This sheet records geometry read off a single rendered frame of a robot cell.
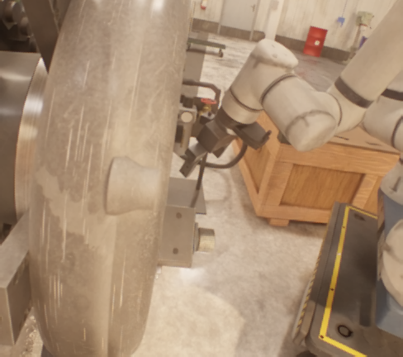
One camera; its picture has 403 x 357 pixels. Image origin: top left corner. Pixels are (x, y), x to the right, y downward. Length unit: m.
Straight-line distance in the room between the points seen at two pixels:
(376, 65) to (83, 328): 0.61
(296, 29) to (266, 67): 11.00
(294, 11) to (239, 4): 1.78
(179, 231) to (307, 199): 1.12
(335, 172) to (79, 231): 1.39
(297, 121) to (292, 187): 0.99
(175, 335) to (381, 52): 0.92
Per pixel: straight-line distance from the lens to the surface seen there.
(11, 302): 0.33
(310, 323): 0.83
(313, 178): 1.56
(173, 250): 0.55
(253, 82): 0.64
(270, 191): 1.51
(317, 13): 11.73
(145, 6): 0.34
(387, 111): 1.16
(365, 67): 0.67
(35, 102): 0.48
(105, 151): 0.29
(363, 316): 0.91
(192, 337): 1.10
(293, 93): 0.60
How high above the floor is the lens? 0.90
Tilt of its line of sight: 26 degrees down
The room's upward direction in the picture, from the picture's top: 11 degrees clockwise
